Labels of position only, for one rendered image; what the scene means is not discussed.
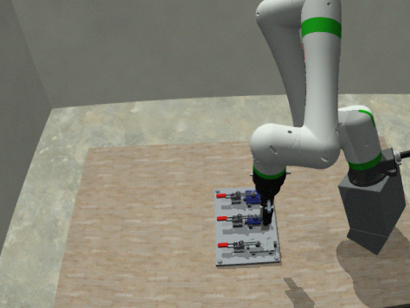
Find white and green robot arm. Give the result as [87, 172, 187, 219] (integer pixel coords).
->
[250, 0, 410, 191]

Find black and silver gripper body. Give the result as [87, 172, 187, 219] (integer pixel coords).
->
[255, 186, 280, 204]

